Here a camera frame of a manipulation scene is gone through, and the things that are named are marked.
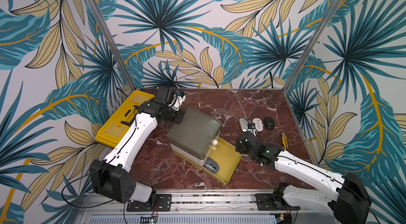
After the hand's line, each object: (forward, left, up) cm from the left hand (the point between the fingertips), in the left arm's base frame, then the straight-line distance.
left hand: (180, 118), depth 78 cm
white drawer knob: (-11, -17, -3) cm, 20 cm away
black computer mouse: (+10, -53, -18) cm, 56 cm away
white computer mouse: (+9, -46, -18) cm, 50 cm away
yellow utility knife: (-4, -59, -20) cm, 63 cm away
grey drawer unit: (-9, -8, -1) cm, 12 cm away
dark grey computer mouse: (-17, -16, -18) cm, 30 cm away
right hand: (-7, -33, -11) cm, 35 cm away
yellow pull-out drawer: (-11, -25, -21) cm, 35 cm away
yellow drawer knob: (-11, -17, -10) cm, 23 cm away
